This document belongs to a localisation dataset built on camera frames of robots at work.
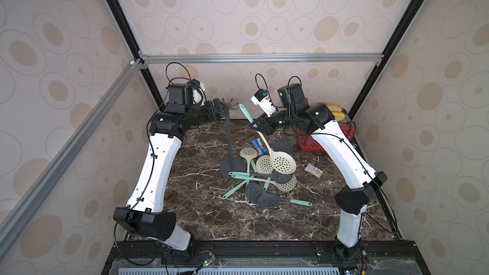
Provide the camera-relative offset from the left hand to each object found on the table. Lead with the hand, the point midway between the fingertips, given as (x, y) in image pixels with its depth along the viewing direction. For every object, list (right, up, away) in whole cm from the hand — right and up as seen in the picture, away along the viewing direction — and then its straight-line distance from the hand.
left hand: (224, 106), depth 68 cm
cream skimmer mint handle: (+25, -35, +22) cm, 48 cm away
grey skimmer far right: (+28, -15, +36) cm, 48 cm away
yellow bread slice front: (+54, 0, +26) cm, 60 cm away
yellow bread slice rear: (+52, +4, +28) cm, 59 cm away
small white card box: (+42, -28, +29) cm, 58 cm away
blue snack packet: (+15, -18, +39) cm, 46 cm away
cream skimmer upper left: (+8, -20, +32) cm, 38 cm away
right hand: (+8, -8, 0) cm, 12 cm away
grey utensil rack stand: (+1, -25, +30) cm, 39 cm away
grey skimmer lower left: (+11, -37, +21) cm, 43 cm away
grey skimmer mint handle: (+17, -40, +15) cm, 46 cm away
